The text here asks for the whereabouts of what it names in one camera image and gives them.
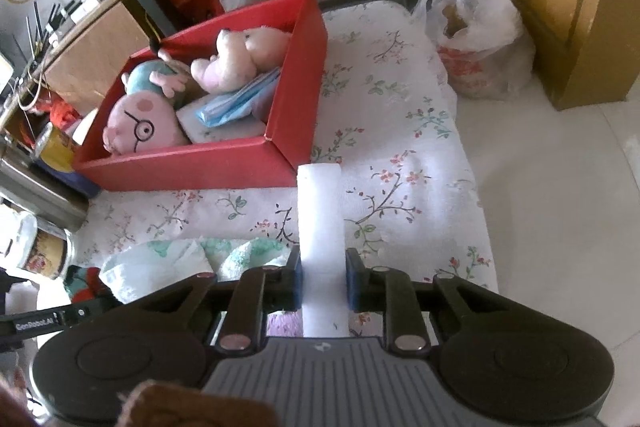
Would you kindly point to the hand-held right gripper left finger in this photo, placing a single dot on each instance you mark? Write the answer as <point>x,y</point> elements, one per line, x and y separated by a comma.
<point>299,282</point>

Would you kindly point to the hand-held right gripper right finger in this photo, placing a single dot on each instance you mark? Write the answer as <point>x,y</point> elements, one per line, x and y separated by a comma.
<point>352,282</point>

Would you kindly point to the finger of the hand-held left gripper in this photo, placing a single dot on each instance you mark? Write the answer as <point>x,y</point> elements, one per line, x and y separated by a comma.
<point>90,309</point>

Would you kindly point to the striped knitted hat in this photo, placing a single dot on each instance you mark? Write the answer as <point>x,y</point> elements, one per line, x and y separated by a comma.
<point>82,282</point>

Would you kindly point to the green and white towel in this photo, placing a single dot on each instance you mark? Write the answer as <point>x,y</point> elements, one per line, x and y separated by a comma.
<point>175,262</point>

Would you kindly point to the white cloth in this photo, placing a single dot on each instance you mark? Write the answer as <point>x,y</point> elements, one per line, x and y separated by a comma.
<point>220,132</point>

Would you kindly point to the red cardboard box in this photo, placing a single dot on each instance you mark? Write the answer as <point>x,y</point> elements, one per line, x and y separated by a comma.
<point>295,107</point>

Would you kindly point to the blue face mask pack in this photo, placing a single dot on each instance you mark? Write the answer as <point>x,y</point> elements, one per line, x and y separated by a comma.
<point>230,107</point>

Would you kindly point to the pig plush toy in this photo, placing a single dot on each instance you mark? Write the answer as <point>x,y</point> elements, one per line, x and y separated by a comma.
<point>145,122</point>

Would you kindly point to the pink bear plush toy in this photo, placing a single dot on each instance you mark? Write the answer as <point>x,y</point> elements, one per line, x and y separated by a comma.
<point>235,62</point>

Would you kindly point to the clear glass jar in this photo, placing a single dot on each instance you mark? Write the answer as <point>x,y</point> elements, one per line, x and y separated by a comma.
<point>45,252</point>

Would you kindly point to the floral tablecloth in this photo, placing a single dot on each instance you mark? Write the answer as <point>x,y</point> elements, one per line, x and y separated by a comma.
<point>400,157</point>

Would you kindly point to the brown fuzzy cloth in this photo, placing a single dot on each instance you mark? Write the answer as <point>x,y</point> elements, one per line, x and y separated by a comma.
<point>190,409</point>

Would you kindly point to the blue and yellow drink can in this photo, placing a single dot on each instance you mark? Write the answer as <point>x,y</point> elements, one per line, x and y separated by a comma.
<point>55,149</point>

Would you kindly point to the red cloth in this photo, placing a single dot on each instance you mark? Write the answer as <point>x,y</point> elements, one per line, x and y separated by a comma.
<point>60,112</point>

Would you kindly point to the wooden TV stand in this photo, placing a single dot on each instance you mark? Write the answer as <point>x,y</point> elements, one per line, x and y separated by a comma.
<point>90,52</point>

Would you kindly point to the black router with antennas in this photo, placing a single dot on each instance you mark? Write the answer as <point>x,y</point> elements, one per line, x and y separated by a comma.
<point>50,27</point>

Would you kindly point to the wooden cabinet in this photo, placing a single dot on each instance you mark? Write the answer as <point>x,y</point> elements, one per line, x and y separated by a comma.
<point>575,7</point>

